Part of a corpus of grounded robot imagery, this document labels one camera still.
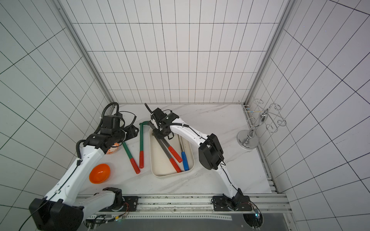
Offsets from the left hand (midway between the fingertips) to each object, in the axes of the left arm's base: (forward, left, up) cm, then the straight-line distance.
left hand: (134, 134), depth 79 cm
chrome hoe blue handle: (-6, -28, -14) cm, 32 cm away
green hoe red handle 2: (-5, -1, -18) cm, 19 cm away
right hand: (+8, -13, -8) cm, 17 cm away
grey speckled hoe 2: (-6, -20, -7) cm, 22 cm away
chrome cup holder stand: (+7, -72, -17) cm, 74 cm away
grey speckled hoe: (-10, -23, -18) cm, 30 cm away
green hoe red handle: (-8, +4, -18) cm, 20 cm away
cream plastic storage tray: (-11, -14, -19) cm, 26 cm away
